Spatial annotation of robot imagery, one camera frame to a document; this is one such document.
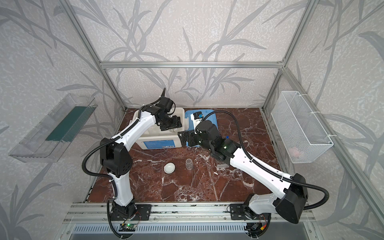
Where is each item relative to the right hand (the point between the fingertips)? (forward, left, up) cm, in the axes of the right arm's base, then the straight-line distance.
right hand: (186, 127), depth 71 cm
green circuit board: (-38, +29, -30) cm, 56 cm away
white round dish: (-9, +12, -29) cm, 33 cm away
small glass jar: (-9, 0, -22) cm, 24 cm away
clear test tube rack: (-7, -20, -29) cm, 36 cm away
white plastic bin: (+5, +22, -18) cm, 29 cm away
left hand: (+13, +6, -12) cm, 18 cm away
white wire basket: (-9, -49, +5) cm, 50 cm away
